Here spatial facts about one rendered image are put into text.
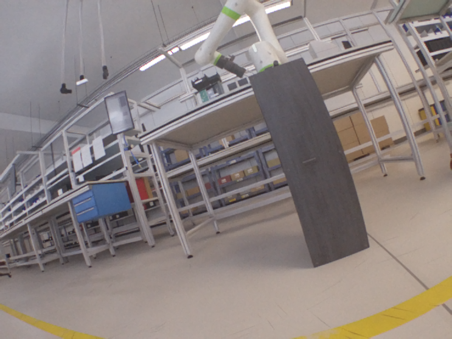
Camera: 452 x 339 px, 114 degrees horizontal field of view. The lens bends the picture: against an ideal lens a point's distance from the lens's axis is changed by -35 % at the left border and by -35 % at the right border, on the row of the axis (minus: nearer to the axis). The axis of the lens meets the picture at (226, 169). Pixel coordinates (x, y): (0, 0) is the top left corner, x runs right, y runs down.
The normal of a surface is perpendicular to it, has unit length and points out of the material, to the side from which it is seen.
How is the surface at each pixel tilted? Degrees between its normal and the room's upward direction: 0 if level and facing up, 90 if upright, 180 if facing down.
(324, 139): 90
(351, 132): 90
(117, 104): 101
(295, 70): 90
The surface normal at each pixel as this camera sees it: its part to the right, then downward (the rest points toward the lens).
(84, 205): -0.27, 0.00
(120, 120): 0.20, 0.05
